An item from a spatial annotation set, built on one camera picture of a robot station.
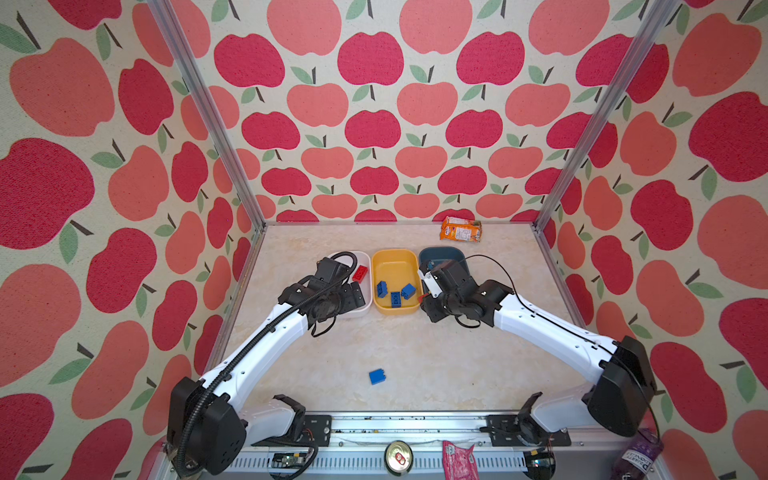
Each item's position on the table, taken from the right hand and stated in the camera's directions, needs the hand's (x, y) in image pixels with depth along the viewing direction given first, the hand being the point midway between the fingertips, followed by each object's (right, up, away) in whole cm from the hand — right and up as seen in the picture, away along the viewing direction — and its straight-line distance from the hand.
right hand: (432, 300), depth 82 cm
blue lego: (-14, +1, +16) cm, 21 cm away
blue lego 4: (-15, -22, +1) cm, 27 cm away
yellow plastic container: (-8, +8, +26) cm, 28 cm away
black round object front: (+25, -39, -9) cm, 48 cm away
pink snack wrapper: (+4, -36, -13) cm, 39 cm away
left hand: (-21, 0, -1) cm, 21 cm away
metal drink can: (-11, -30, -20) cm, 37 cm away
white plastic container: (-21, +11, +21) cm, 32 cm away
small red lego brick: (-22, +6, +21) cm, 31 cm away
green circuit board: (-37, -37, -10) cm, 54 cm away
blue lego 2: (-5, 0, +16) cm, 17 cm away
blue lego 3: (-9, -2, +16) cm, 19 cm away
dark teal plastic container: (+8, +13, +27) cm, 31 cm away
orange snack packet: (+16, +23, +35) cm, 45 cm away
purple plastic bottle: (+44, -33, -16) cm, 57 cm away
